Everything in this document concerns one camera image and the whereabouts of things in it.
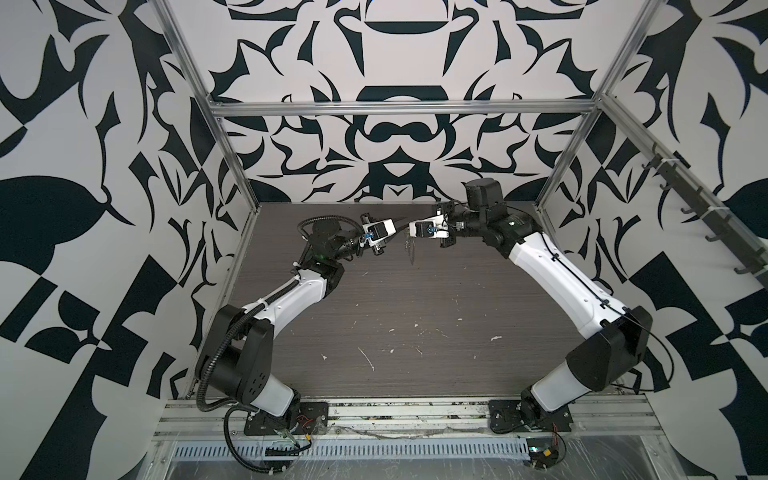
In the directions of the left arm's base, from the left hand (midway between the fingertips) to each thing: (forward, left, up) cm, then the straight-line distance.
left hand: (406, 209), depth 71 cm
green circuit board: (-45, -30, -36) cm, 65 cm away
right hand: (+1, -3, -3) cm, 4 cm away
